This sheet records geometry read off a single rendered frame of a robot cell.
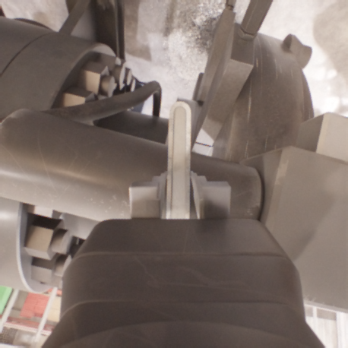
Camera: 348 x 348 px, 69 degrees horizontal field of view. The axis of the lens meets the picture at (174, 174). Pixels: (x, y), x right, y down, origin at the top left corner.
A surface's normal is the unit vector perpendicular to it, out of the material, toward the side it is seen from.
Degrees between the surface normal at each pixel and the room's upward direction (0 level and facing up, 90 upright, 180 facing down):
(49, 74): 93
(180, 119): 49
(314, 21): 0
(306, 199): 67
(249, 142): 82
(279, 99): 89
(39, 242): 73
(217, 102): 4
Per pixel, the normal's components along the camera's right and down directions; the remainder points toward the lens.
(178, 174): -0.01, 0.25
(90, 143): 0.18, -0.54
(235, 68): -0.18, 0.84
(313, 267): 0.07, -0.04
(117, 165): 0.12, -0.27
